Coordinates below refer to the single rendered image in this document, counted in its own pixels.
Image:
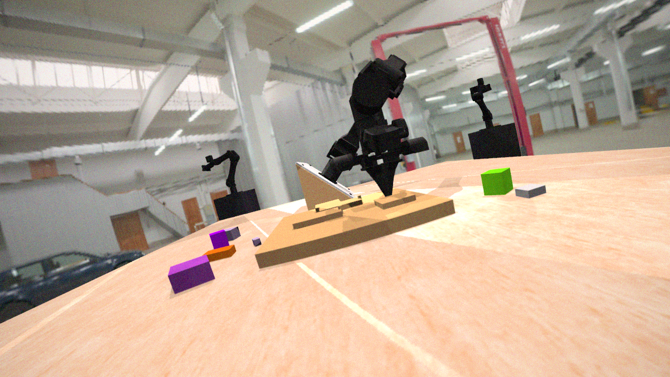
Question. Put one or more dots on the green cube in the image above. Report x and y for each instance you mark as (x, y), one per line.
(497, 181)

